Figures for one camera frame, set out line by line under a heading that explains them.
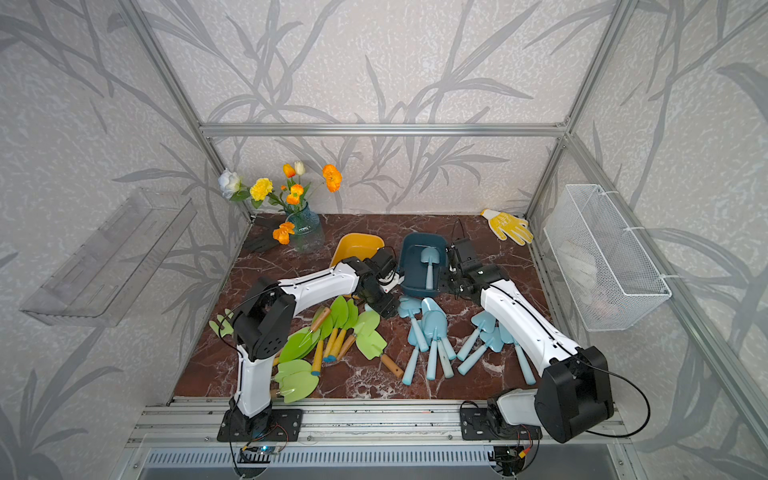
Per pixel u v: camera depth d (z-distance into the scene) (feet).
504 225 3.90
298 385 2.63
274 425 2.37
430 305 3.06
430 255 3.48
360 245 3.60
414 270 3.39
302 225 3.28
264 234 3.77
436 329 2.85
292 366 2.66
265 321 1.67
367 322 2.99
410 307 3.05
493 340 2.84
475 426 2.38
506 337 2.84
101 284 2.11
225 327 2.97
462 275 2.03
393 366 2.68
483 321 2.92
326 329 2.93
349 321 2.99
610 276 1.96
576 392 1.32
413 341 2.86
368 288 2.29
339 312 3.04
